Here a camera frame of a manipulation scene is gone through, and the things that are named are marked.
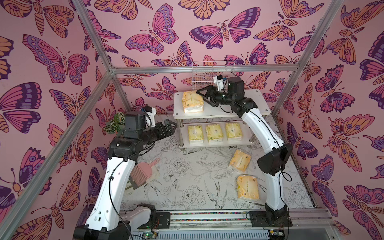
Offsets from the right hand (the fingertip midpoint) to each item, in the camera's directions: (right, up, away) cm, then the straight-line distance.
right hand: (194, 95), depth 73 cm
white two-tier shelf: (+3, -13, +30) cm, 33 cm away
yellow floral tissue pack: (+1, -20, +23) cm, 30 cm away
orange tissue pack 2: (+28, -47, +6) cm, 56 cm away
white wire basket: (+3, +17, +30) cm, 34 cm away
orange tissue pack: (+28, -36, +19) cm, 49 cm away
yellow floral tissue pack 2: (+13, -19, +24) cm, 33 cm away
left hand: (-10, -15, -6) cm, 19 cm away
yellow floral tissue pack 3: (+26, -18, +24) cm, 40 cm away
